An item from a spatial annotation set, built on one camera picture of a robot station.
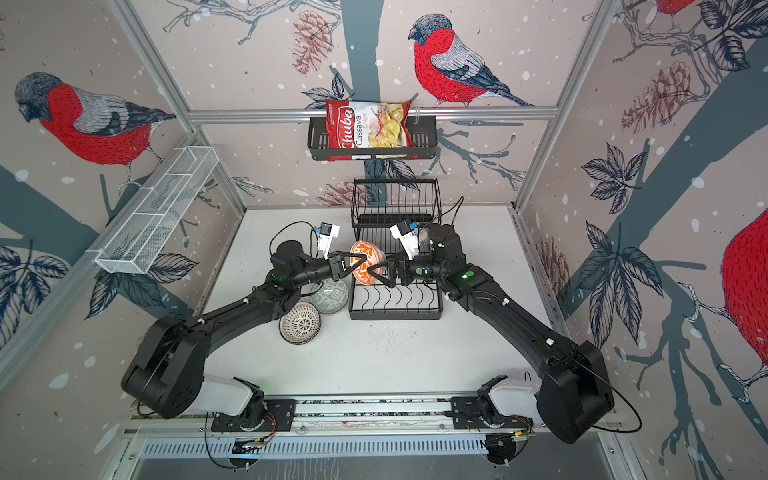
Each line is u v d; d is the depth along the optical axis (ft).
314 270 2.28
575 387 1.28
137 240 2.35
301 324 2.80
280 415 2.40
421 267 2.13
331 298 3.03
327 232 2.39
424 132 3.12
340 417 2.45
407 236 2.19
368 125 2.87
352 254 2.47
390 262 2.10
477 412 2.40
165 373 1.40
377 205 3.89
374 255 2.45
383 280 2.19
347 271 2.42
